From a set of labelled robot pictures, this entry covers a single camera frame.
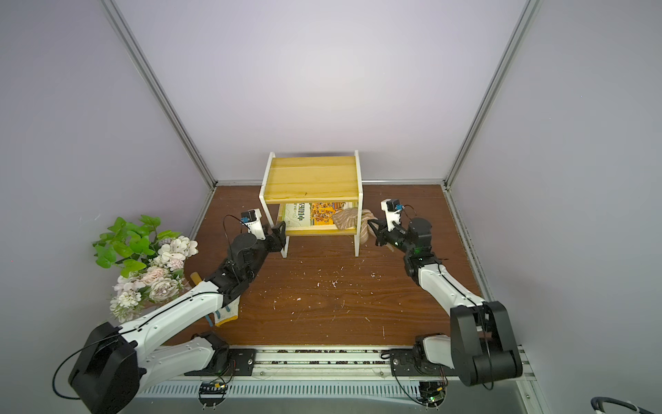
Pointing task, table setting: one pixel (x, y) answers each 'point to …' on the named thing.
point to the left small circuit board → (212, 393)
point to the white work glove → (227, 313)
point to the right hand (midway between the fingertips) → (375, 213)
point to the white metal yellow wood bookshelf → (312, 179)
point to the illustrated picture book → (311, 214)
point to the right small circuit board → (432, 394)
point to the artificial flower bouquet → (152, 263)
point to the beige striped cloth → (348, 218)
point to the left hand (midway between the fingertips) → (278, 223)
